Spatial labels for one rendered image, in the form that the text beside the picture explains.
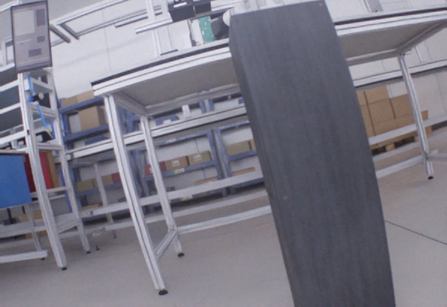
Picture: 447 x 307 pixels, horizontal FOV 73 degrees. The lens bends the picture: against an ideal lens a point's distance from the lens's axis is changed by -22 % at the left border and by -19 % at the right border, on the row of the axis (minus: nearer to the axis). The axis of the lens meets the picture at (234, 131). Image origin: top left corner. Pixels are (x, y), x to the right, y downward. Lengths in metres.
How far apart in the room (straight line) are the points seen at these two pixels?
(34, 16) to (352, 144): 2.32
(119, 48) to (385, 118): 4.38
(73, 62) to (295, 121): 5.92
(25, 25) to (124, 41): 3.80
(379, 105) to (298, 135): 4.44
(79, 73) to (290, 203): 5.83
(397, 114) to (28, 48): 4.64
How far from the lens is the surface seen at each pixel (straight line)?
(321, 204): 0.82
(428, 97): 6.90
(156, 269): 1.62
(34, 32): 2.65
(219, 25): 1.57
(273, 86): 0.80
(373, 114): 5.15
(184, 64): 1.48
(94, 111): 5.67
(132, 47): 6.20
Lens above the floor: 0.54
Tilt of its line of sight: 4 degrees up
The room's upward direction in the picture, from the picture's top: 14 degrees counter-clockwise
